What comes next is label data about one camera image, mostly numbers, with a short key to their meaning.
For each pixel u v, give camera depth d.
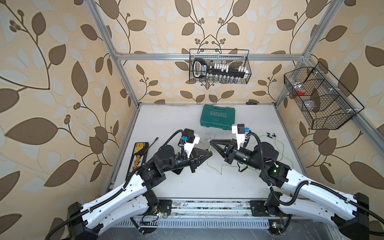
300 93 0.82
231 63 0.96
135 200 0.61
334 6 0.71
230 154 0.52
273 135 1.02
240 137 0.54
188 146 0.54
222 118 1.08
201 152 0.59
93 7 0.72
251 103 1.22
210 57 0.90
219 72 0.84
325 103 0.73
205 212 0.74
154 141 0.99
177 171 0.88
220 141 0.56
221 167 0.81
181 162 0.55
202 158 0.61
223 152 0.56
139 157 0.88
